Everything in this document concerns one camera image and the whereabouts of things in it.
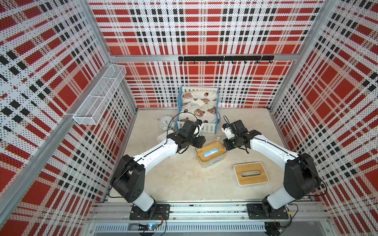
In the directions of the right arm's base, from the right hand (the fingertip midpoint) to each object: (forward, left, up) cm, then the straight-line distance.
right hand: (227, 143), depth 88 cm
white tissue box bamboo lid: (-15, -13, -9) cm, 22 cm away
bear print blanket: (+30, +13, -1) cm, 33 cm away
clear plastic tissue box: (-9, +8, -6) cm, 14 cm away
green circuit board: (-41, +40, -8) cm, 58 cm away
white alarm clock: (+23, +43, -6) cm, 49 cm away
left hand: (+1, +15, +4) cm, 16 cm away
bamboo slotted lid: (+2, +6, -4) cm, 7 cm away
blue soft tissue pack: (-3, +10, -5) cm, 11 cm away
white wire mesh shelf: (+18, +87, +10) cm, 89 cm away
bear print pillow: (+38, +26, +6) cm, 47 cm away
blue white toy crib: (+15, +8, -4) cm, 17 cm away
